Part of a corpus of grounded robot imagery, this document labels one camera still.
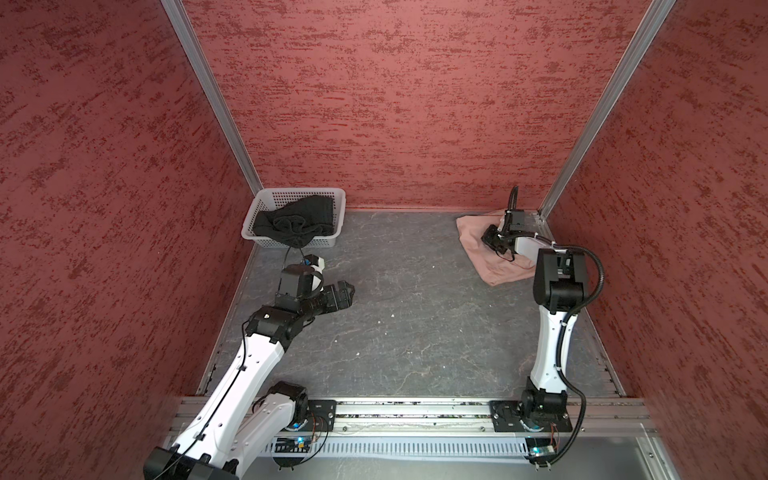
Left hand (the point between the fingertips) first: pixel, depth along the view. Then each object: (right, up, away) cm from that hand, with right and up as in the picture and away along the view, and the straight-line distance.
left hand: (340, 298), depth 78 cm
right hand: (+48, +16, +32) cm, 60 cm away
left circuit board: (-9, -34, -8) cm, 36 cm away
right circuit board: (+50, -36, -7) cm, 62 cm away
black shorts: (-18, +21, +19) cm, 34 cm away
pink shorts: (+49, +6, +22) cm, 54 cm away
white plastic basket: (-35, +32, +37) cm, 60 cm away
